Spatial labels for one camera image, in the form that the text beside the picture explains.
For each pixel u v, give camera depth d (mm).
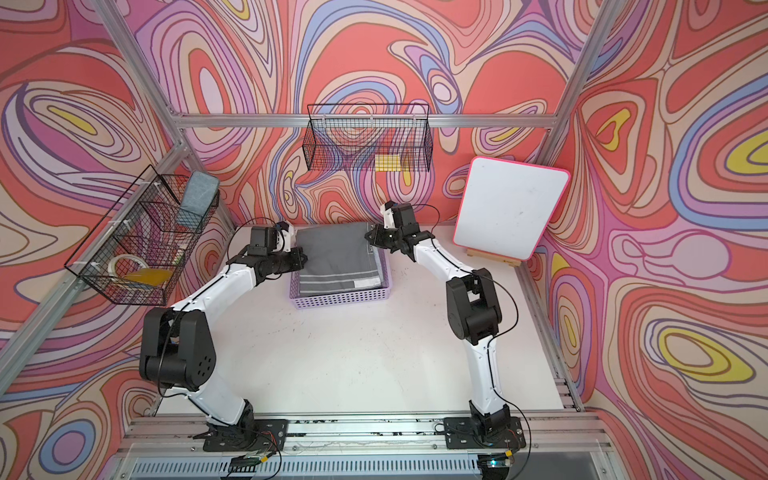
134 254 736
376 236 860
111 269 659
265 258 690
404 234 768
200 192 816
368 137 991
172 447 731
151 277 678
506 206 954
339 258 957
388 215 888
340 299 939
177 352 466
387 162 908
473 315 566
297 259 823
